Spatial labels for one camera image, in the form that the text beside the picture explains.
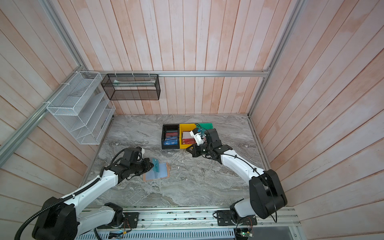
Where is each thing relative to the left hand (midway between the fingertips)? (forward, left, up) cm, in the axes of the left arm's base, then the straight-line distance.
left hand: (154, 167), depth 84 cm
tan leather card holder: (+1, -5, -7) cm, 8 cm away
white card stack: (+25, -19, -6) cm, 32 cm away
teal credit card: (+1, -1, -3) cm, 3 cm away
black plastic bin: (+31, -6, -1) cm, 32 cm away
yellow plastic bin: (+33, -17, -3) cm, 37 cm away
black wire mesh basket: (+54, +21, +17) cm, 60 cm away
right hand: (+8, -19, +8) cm, 22 cm away
